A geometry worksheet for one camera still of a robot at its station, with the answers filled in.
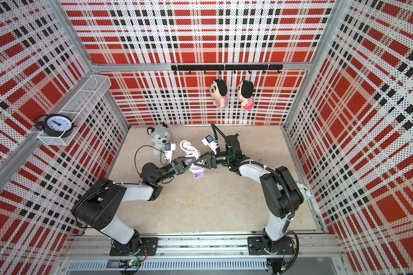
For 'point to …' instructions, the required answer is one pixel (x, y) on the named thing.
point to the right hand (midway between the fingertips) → (199, 161)
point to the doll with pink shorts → (245, 91)
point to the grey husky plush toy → (160, 136)
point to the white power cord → (186, 144)
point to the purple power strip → (198, 172)
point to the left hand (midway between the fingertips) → (198, 158)
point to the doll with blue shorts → (218, 90)
